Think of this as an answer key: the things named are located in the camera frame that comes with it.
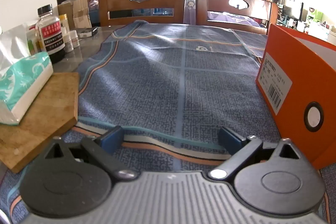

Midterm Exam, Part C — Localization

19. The brown wooden chair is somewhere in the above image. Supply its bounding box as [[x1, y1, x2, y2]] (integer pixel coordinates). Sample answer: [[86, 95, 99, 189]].
[[196, 0, 278, 35], [98, 0, 186, 28]]

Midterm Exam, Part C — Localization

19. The yellow lid jar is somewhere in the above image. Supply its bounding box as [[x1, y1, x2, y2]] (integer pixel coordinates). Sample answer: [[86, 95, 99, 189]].
[[59, 14, 69, 30]]

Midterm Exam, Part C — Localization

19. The orange cardboard box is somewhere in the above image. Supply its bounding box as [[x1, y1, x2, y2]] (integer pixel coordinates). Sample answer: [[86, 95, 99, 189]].
[[256, 23, 336, 170]]

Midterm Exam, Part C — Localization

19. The silver foil bag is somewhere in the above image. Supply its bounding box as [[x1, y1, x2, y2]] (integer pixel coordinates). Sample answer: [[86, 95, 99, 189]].
[[0, 25, 30, 67]]

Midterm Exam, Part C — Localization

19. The small white bottle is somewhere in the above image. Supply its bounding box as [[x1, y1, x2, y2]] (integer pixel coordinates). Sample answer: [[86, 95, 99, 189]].
[[64, 32, 74, 52], [70, 30, 80, 48]]

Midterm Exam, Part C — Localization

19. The wooden cutting board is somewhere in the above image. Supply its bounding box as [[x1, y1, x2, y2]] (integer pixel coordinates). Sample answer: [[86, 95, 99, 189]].
[[0, 72, 80, 173]]

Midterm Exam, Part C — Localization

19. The dark bottle with black cap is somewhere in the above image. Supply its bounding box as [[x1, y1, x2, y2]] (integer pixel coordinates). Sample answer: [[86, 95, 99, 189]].
[[35, 4, 66, 64]]

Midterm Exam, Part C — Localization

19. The brown cardboard box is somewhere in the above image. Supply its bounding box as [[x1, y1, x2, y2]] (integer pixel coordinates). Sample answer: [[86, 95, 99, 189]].
[[58, 2, 74, 22], [73, 0, 92, 29]]

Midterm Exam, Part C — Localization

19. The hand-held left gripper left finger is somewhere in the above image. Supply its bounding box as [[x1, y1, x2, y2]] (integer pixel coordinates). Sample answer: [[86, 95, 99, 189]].
[[43, 126, 137, 182]]

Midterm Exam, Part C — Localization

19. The green white tissue pack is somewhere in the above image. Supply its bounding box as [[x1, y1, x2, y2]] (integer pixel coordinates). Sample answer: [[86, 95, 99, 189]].
[[0, 52, 54, 125]]

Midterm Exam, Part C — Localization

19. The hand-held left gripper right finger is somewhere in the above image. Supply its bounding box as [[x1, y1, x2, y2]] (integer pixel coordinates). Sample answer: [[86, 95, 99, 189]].
[[208, 126, 302, 179]]

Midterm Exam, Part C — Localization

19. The purple blanket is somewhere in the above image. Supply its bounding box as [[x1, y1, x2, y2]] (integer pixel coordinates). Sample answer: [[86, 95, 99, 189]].
[[207, 11, 263, 28]]

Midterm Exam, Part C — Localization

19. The black flat case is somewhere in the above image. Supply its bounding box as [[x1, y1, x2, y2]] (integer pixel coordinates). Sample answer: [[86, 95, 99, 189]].
[[77, 27, 99, 39]]

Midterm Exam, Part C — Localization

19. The blue patterned tablecloth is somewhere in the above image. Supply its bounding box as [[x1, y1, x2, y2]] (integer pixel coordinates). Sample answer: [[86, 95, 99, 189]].
[[0, 21, 336, 224]]

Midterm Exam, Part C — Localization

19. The black monitor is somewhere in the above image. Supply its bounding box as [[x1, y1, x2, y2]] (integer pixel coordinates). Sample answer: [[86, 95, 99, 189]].
[[283, 0, 304, 21]]

